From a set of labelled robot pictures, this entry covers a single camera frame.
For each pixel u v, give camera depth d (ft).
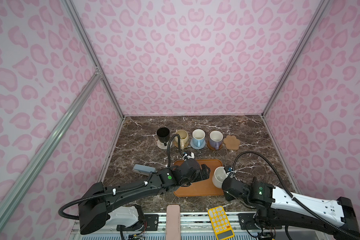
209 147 3.30
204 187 2.74
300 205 1.49
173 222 2.31
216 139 3.30
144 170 2.88
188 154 2.27
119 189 1.47
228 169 2.23
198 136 3.16
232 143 3.44
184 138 3.15
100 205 1.32
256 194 1.70
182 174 1.84
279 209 1.63
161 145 3.31
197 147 3.27
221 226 2.31
